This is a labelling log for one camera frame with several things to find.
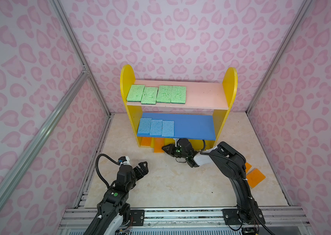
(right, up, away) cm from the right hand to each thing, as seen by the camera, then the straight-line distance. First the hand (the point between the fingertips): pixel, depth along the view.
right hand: (163, 147), depth 94 cm
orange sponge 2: (+54, -16, -8) cm, 57 cm away
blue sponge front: (+3, +12, -3) cm, 13 cm away
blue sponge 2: (-4, +12, -3) cm, 13 cm away
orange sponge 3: (-12, +3, +6) cm, 14 cm away
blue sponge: (-12, +14, -1) cm, 18 cm away
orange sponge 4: (+52, -11, -4) cm, 54 cm away
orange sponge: (-3, +2, +6) cm, 7 cm away
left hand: (-11, -7, -12) cm, 18 cm away
